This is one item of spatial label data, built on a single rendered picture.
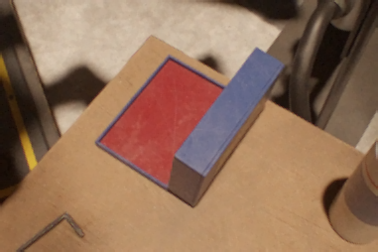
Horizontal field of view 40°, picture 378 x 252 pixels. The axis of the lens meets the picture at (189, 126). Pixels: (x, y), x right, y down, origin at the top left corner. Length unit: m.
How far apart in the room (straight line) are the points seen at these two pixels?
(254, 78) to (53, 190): 0.27
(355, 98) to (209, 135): 0.79
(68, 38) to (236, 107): 0.88
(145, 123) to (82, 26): 0.75
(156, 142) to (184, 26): 0.74
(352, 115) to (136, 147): 0.71
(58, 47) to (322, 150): 0.85
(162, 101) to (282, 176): 0.18
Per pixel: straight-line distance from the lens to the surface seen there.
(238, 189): 0.63
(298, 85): 0.80
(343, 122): 1.24
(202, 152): 0.51
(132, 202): 0.62
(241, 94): 0.55
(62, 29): 1.38
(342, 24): 1.07
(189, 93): 0.68
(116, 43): 1.33
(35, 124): 0.86
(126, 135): 0.65
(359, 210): 0.55
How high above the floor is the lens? 1.05
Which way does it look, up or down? 62 degrees down
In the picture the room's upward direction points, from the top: straight up
